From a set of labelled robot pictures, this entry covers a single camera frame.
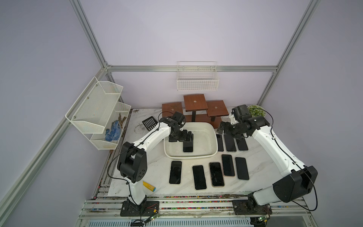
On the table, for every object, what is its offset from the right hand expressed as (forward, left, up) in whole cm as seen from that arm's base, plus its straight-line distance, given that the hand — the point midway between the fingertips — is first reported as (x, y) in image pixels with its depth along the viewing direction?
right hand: (224, 134), depth 80 cm
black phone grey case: (+2, -2, -19) cm, 19 cm away
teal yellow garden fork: (-24, +41, -18) cm, 51 cm away
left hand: (+1, +24, -8) cm, 25 cm away
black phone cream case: (-13, +29, -22) cm, 39 cm away
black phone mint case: (+4, +21, -18) cm, 28 cm away
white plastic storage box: (+6, +9, -20) cm, 22 cm away
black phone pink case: (-11, -5, -22) cm, 25 cm away
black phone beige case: (-17, +14, -22) cm, 31 cm away
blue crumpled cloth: (+6, +68, -5) cm, 69 cm away
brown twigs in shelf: (+16, +66, -5) cm, 68 cm away
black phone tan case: (-15, +4, -21) cm, 26 cm away
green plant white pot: (+23, -29, -5) cm, 37 cm away
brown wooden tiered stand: (+20, +15, +2) cm, 25 cm away
